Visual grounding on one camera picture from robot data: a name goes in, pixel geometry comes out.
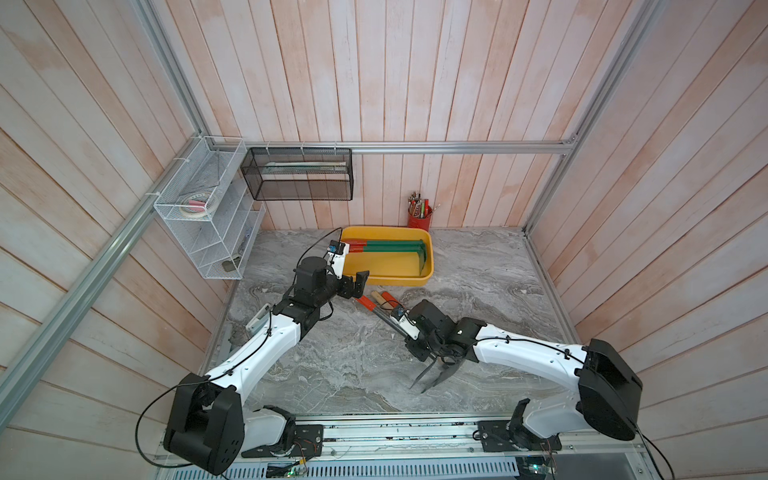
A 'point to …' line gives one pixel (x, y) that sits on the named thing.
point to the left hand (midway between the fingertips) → (353, 271)
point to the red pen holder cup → (420, 223)
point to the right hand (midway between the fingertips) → (409, 334)
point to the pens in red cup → (419, 207)
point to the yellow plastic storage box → (391, 269)
